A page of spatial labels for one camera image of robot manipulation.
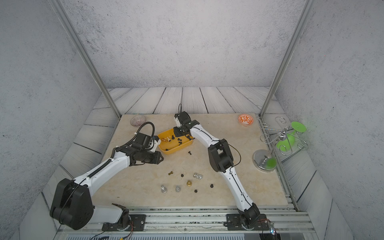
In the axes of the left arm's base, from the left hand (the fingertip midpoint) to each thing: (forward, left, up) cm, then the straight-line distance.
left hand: (163, 158), depth 85 cm
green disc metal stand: (+2, -61, -8) cm, 61 cm away
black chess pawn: (+21, -3, -9) cm, 23 cm away
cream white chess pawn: (+19, 0, -9) cm, 21 cm away
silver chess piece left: (-14, 0, -8) cm, 16 cm away
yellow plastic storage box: (+18, 0, -11) cm, 21 cm away
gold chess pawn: (+20, +2, -9) cm, 22 cm away
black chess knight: (+20, -6, -9) cm, 23 cm away
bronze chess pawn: (-3, -3, -11) cm, 12 cm away
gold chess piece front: (-11, -14, -9) cm, 20 cm away
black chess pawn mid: (+10, -14, -10) cm, 20 cm away
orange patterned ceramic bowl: (+36, -56, -7) cm, 67 cm away
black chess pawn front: (-15, -18, -10) cm, 25 cm away
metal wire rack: (0, -61, +19) cm, 64 cm away
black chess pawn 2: (-6, -10, -10) cm, 15 cm away
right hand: (+22, -5, -4) cm, 23 cm away
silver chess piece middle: (-14, -8, -9) cm, 18 cm away
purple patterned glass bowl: (+37, +26, -7) cm, 46 cm away
